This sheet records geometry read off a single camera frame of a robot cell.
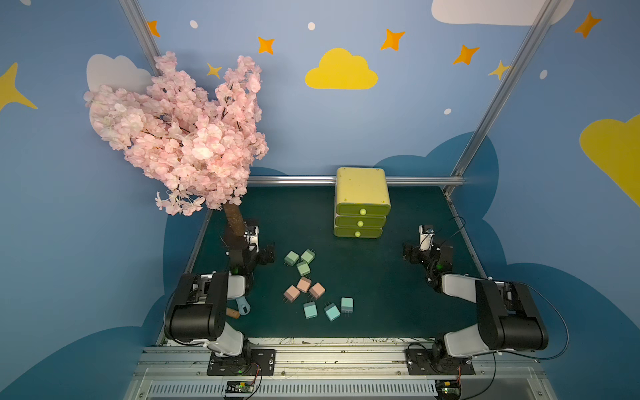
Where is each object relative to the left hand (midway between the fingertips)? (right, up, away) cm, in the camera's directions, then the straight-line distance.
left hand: (261, 239), depth 95 cm
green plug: (+12, -7, +1) cm, 14 cm away
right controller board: (+61, -42, -22) cm, 78 cm away
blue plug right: (+32, -21, -11) cm, 40 cm away
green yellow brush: (-5, -23, -14) cm, 28 cm away
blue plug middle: (+27, -23, -12) cm, 38 cm away
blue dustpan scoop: (-3, -21, -12) cm, 25 cm away
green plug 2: (+18, -6, +1) cm, 20 cm away
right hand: (+62, 0, 0) cm, 62 cm away
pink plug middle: (+17, -15, -7) cm, 24 cm away
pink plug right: (+22, -17, -8) cm, 29 cm away
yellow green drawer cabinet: (+39, +21, -2) cm, 44 cm away
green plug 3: (+17, -11, -2) cm, 20 cm away
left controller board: (0, -41, -23) cm, 47 cm away
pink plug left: (+13, -18, -9) cm, 24 cm away
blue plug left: (+20, -22, -13) cm, 32 cm away
